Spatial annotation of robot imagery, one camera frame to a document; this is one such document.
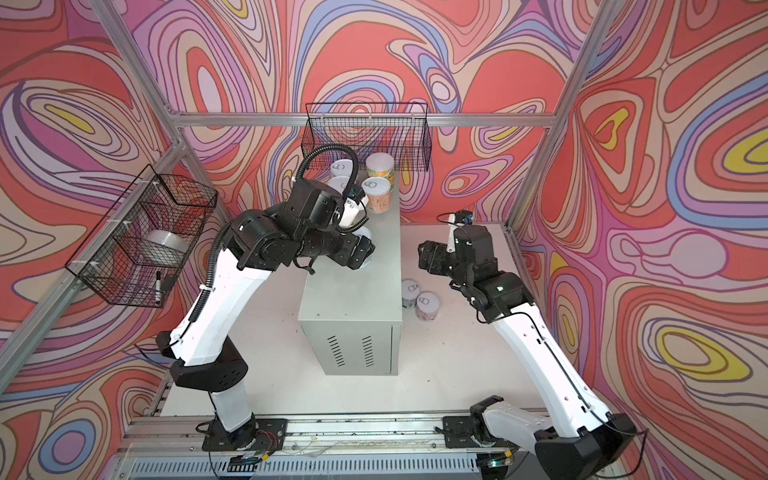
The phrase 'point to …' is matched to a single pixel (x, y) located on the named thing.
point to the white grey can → (427, 306)
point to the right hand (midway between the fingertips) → (435, 256)
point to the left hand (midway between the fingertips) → (363, 237)
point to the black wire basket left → (140, 249)
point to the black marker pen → (158, 293)
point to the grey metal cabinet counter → (351, 317)
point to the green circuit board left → (244, 461)
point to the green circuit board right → (494, 460)
